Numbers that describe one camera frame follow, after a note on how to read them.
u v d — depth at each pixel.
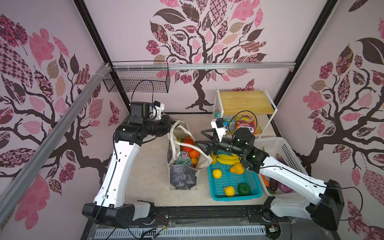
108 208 0.37
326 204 0.38
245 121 0.90
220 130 0.57
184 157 0.83
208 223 0.72
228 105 0.80
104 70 0.83
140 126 0.45
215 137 0.58
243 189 0.77
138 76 0.95
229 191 0.76
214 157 0.89
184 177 0.71
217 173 0.83
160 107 0.62
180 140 0.94
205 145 0.57
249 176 0.82
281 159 0.91
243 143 0.51
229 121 0.89
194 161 0.82
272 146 0.96
